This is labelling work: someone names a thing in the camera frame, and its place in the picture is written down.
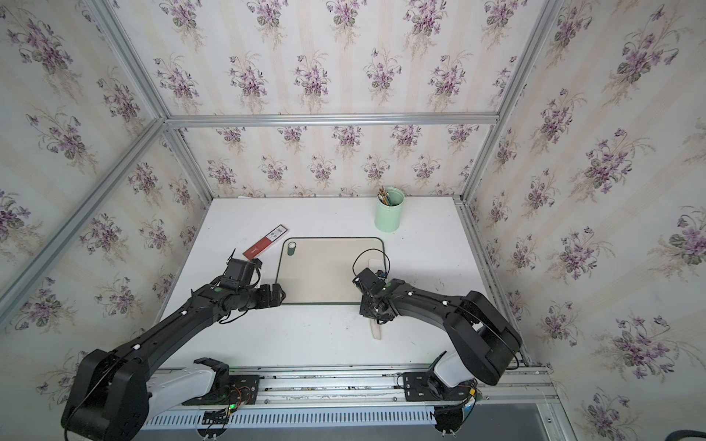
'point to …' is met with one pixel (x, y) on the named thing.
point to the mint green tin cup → (389, 217)
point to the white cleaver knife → (375, 329)
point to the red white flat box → (257, 248)
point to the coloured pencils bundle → (383, 196)
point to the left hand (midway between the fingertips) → (276, 297)
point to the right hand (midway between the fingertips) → (370, 311)
